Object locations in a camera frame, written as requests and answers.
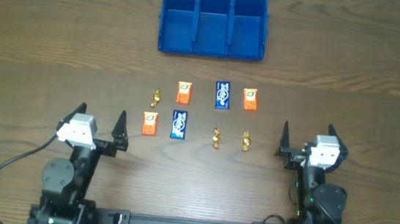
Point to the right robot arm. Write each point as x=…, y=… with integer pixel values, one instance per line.
x=327, y=201

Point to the blue candy pack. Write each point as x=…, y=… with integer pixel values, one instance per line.
x=222, y=96
x=179, y=125

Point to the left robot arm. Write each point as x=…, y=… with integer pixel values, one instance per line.
x=58, y=173

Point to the blue tray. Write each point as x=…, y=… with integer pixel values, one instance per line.
x=211, y=28

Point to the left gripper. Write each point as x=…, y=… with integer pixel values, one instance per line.
x=104, y=148

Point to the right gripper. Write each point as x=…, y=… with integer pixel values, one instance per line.
x=296, y=159

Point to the gold candy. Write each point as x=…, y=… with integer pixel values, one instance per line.
x=246, y=141
x=155, y=97
x=216, y=138

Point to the orange candy box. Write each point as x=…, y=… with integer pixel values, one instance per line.
x=250, y=101
x=149, y=126
x=183, y=95

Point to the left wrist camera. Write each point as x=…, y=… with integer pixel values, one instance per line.
x=77, y=130

